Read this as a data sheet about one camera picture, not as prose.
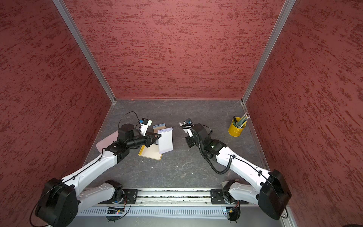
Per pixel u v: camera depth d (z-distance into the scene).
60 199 0.39
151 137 0.71
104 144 0.94
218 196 0.74
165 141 0.80
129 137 0.64
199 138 0.58
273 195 0.40
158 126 1.00
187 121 0.68
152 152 0.89
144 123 0.71
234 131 0.93
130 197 0.73
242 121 0.91
